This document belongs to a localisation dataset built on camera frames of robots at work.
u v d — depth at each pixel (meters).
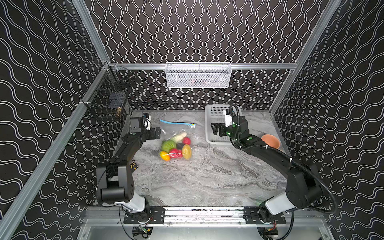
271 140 0.97
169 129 1.04
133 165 0.88
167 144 0.90
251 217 0.73
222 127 0.75
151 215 0.73
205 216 0.75
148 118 0.83
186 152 0.90
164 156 0.87
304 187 0.43
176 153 0.86
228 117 0.75
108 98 0.90
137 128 0.70
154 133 0.82
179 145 0.91
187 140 0.98
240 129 0.65
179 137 1.00
